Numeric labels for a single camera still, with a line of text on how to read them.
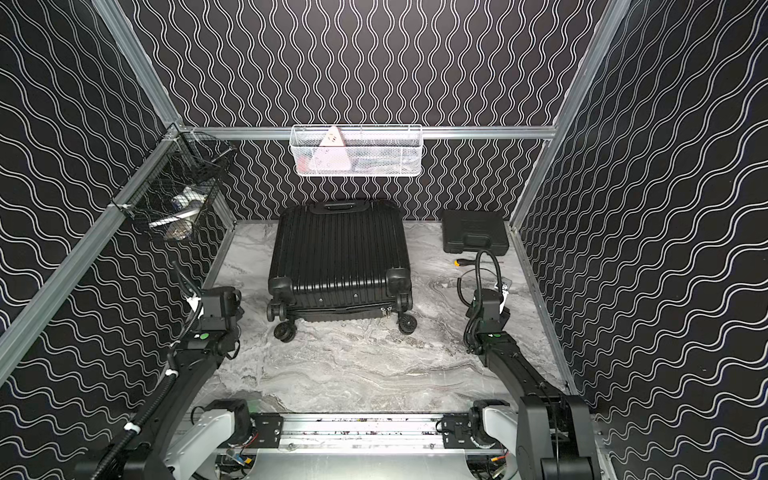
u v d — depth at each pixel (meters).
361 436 0.75
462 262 1.07
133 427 0.42
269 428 0.74
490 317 0.67
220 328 0.62
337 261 0.82
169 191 0.92
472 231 1.11
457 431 0.73
